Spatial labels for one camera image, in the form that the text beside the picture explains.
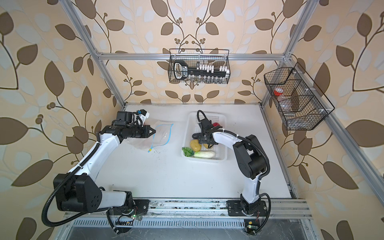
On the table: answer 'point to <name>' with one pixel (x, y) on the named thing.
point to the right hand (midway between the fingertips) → (206, 140)
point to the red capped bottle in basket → (278, 91)
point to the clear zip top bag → (156, 141)
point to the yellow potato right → (206, 145)
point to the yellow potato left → (195, 145)
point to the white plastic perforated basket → (190, 125)
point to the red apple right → (216, 124)
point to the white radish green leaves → (188, 152)
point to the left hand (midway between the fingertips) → (154, 129)
